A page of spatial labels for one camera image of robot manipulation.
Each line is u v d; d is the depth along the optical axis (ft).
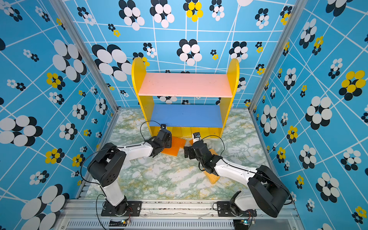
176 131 3.25
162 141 2.43
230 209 2.13
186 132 3.34
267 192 1.37
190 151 2.48
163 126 2.76
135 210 2.41
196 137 2.45
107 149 1.64
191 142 3.31
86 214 2.46
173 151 3.01
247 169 1.57
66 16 2.36
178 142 3.19
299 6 2.23
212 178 2.70
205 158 2.11
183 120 3.13
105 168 1.56
